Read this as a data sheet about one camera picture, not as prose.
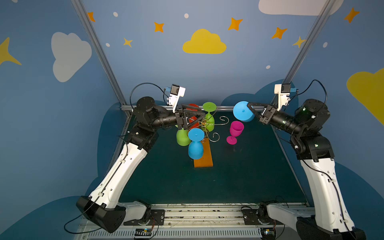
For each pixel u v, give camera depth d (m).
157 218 0.75
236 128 0.94
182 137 0.77
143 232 0.73
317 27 0.75
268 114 0.48
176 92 0.48
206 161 0.93
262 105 0.52
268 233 0.73
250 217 0.75
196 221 0.73
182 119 0.48
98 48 0.82
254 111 0.55
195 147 0.72
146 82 0.42
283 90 0.48
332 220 0.36
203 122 0.75
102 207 0.37
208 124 0.74
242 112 0.57
